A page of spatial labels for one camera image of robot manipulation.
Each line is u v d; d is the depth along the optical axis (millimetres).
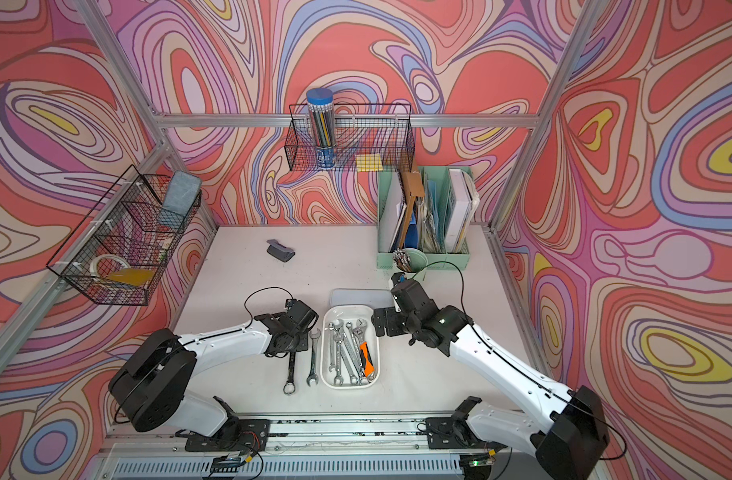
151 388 432
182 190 806
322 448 725
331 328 908
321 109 719
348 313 949
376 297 961
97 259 677
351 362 854
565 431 380
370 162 908
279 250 1098
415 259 930
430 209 930
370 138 933
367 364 828
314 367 846
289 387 803
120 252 783
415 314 572
